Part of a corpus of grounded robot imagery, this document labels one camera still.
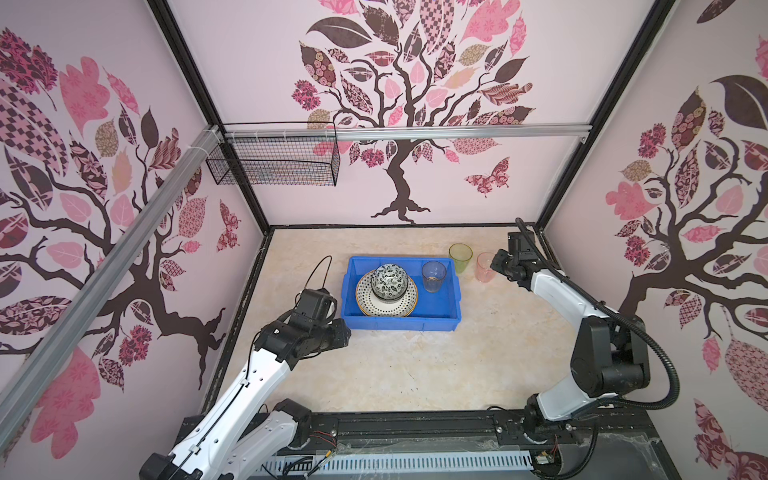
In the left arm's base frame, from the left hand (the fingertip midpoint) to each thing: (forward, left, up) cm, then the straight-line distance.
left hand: (344, 339), depth 76 cm
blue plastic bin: (+16, -26, -14) cm, 34 cm away
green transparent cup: (+35, -38, -8) cm, 52 cm away
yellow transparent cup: (+29, -27, -10) cm, 41 cm away
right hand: (+27, -47, +1) cm, 54 cm away
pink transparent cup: (+25, -43, -6) cm, 51 cm away
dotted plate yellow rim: (+15, -8, -9) cm, 19 cm away
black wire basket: (+54, +24, +20) cm, 63 cm away
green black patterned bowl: (+21, -12, -4) cm, 25 cm away
